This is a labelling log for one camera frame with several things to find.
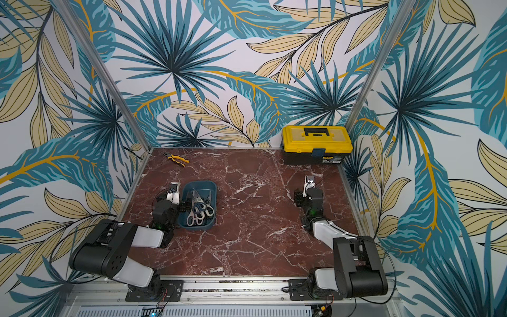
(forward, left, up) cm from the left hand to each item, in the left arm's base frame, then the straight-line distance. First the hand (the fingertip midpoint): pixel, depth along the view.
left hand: (178, 192), depth 91 cm
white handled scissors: (-9, -9, -5) cm, 14 cm away
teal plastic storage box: (+6, -12, -5) cm, 14 cm away
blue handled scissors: (-6, -10, -3) cm, 12 cm away
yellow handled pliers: (+28, +13, -6) cm, 31 cm away
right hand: (+2, -60, +3) cm, 60 cm away
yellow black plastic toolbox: (+25, -66, +8) cm, 71 cm away
